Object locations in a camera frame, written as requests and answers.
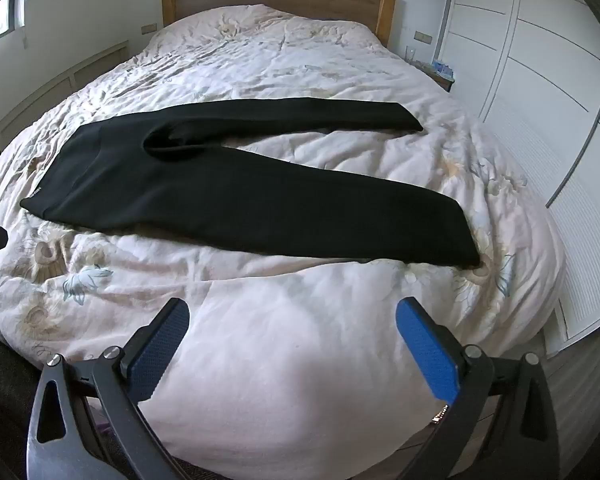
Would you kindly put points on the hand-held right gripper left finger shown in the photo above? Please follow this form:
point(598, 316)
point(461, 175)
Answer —
point(160, 352)

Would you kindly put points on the white low cabinet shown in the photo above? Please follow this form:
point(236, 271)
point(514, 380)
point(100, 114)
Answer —
point(55, 80)

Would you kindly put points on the wooden nightstand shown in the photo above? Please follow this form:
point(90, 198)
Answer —
point(443, 82)

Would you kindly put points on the wall switch plate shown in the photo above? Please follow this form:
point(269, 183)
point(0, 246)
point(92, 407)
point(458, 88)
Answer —
point(422, 36)
point(149, 28)

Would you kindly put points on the black pants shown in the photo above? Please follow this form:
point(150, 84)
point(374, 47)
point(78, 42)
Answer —
point(230, 195)

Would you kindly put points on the clear drinking glass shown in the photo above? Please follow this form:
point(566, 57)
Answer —
point(410, 53)

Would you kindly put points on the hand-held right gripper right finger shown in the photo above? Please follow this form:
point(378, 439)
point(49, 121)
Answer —
point(427, 355)

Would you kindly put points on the white wardrobe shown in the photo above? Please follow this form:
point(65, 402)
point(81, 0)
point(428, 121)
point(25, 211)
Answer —
point(545, 60)

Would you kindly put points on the bed with floral duvet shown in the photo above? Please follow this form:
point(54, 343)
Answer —
point(280, 50)

